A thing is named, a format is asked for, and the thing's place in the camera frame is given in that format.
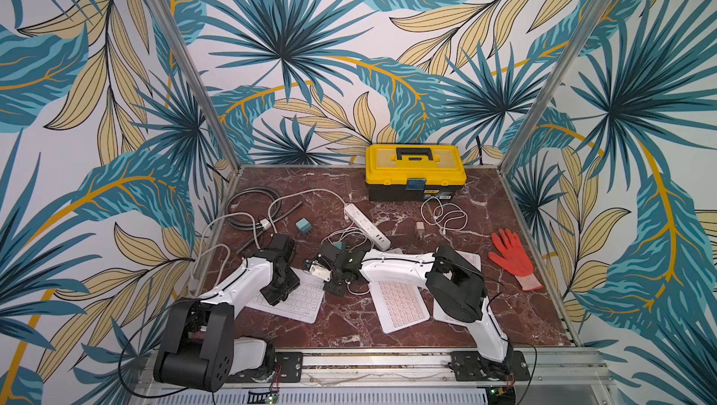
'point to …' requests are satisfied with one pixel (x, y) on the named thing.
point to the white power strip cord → (270, 219)
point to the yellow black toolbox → (414, 172)
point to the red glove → (515, 260)
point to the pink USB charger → (420, 226)
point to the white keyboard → (302, 303)
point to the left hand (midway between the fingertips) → (288, 294)
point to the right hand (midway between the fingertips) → (331, 278)
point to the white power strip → (370, 229)
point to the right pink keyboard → (442, 312)
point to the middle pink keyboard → (399, 305)
